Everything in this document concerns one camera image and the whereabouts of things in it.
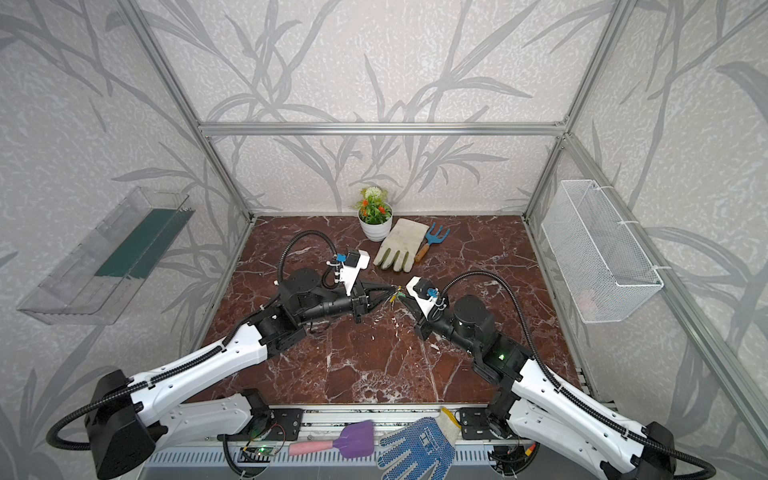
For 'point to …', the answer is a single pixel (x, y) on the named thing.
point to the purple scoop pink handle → (354, 440)
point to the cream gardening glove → (404, 242)
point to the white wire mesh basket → (603, 268)
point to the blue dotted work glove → (431, 441)
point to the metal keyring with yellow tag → (392, 299)
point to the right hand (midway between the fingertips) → (405, 286)
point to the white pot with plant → (375, 214)
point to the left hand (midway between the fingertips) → (396, 287)
